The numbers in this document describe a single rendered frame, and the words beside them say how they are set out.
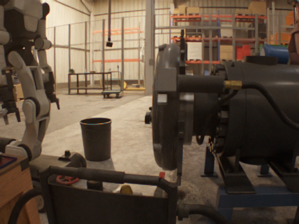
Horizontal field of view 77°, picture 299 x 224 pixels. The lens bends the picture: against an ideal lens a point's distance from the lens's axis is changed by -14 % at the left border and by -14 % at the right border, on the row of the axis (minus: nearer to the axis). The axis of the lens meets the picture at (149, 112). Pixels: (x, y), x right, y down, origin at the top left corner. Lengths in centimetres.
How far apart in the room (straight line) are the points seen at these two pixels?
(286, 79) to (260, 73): 14
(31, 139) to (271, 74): 152
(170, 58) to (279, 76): 59
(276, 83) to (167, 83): 59
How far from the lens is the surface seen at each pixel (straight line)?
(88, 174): 56
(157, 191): 65
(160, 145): 103
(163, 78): 89
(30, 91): 149
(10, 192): 96
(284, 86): 121
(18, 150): 162
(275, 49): 165
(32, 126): 148
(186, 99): 112
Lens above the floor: 81
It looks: 10 degrees down
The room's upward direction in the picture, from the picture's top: straight up
